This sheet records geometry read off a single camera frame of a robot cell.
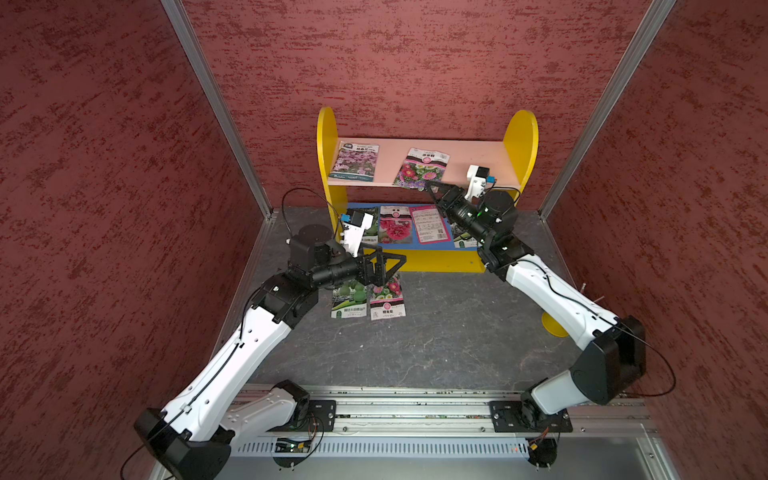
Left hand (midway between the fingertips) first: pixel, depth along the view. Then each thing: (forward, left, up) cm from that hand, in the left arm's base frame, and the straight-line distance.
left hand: (389, 261), depth 64 cm
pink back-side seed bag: (+29, -13, -19) cm, 37 cm away
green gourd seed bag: (+8, +14, -33) cm, 37 cm away
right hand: (+17, -8, +6) cm, 20 cm away
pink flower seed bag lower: (+28, -1, -20) cm, 34 cm away
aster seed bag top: (+7, +1, -33) cm, 34 cm away
